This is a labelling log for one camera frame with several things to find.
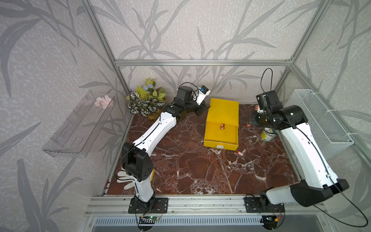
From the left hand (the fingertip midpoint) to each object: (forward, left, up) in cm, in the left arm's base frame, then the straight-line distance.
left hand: (206, 103), depth 78 cm
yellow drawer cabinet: (+3, -12, -10) cm, 16 cm away
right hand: (-11, -21, +1) cm, 24 cm away
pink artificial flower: (0, +56, 0) cm, 56 cm away
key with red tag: (-14, -23, -31) cm, 41 cm away
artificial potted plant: (+7, +35, -6) cm, 36 cm away
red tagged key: (-5, -10, -15) cm, 19 cm away
